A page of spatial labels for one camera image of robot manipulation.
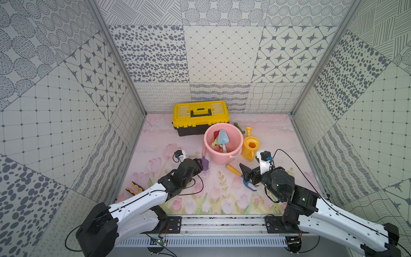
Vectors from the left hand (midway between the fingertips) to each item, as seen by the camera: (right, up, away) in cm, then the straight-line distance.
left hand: (198, 159), depth 82 cm
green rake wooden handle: (+9, +8, +11) cm, 16 cm away
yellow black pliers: (-34, -15, +3) cm, 37 cm away
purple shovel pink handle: (+3, -4, +14) cm, 15 cm away
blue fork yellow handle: (+27, -15, +4) cm, 31 cm away
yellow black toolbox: (-6, +22, +13) cm, 26 cm away
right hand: (+24, +1, -10) cm, 26 cm away
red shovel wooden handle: (+11, +4, +14) cm, 18 cm away
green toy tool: (+25, +18, +30) cm, 43 cm away
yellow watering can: (+31, +7, +11) cm, 33 cm away
